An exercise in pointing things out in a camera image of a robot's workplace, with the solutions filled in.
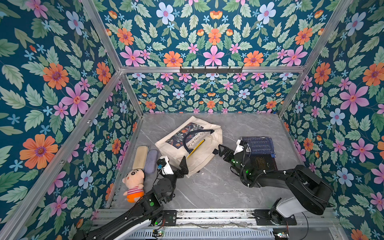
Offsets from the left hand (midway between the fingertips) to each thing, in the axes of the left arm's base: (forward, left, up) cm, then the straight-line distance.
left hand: (179, 158), depth 75 cm
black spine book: (+1, -48, -14) cm, 50 cm away
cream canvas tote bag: (+14, -8, -5) cm, 17 cm away
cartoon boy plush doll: (-6, +26, -11) cm, 29 cm away
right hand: (+9, -26, -6) cm, 28 cm away
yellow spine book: (+16, -9, -17) cm, 25 cm away
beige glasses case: (+11, +27, -15) cm, 33 cm away
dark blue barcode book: (+12, -50, -14) cm, 54 cm away
